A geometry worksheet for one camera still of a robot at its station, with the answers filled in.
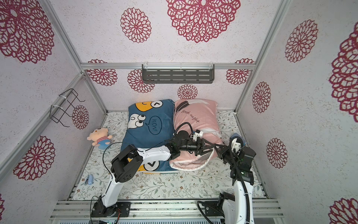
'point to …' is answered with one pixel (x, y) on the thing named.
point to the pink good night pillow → (203, 115)
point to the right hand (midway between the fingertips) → (213, 144)
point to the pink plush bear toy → (100, 135)
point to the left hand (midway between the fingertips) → (215, 148)
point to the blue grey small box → (236, 135)
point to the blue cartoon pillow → (150, 124)
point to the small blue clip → (89, 180)
